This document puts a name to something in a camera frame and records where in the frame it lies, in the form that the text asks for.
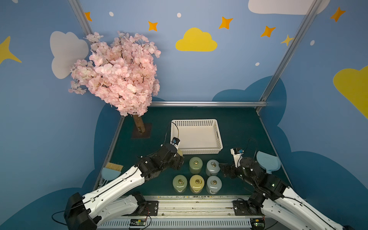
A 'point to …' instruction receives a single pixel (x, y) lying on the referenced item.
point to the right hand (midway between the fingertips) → (228, 161)
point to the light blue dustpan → (269, 162)
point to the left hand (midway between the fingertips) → (178, 153)
